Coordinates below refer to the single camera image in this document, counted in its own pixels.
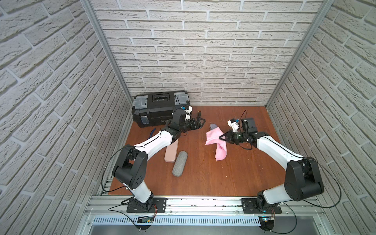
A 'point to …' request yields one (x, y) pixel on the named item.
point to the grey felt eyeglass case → (179, 163)
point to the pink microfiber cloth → (212, 136)
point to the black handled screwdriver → (199, 113)
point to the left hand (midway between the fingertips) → (204, 120)
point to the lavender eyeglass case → (213, 126)
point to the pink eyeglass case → (171, 152)
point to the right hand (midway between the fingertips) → (221, 137)
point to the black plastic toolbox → (153, 109)
